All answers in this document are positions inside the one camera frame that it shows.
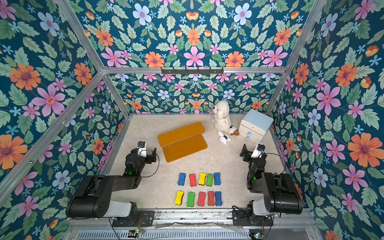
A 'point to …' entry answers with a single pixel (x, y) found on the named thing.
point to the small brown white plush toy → (233, 129)
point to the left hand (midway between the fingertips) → (147, 146)
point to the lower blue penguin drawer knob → (248, 138)
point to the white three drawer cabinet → (254, 125)
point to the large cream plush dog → (221, 117)
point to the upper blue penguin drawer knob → (249, 133)
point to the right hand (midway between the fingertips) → (253, 145)
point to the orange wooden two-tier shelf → (182, 142)
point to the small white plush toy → (225, 138)
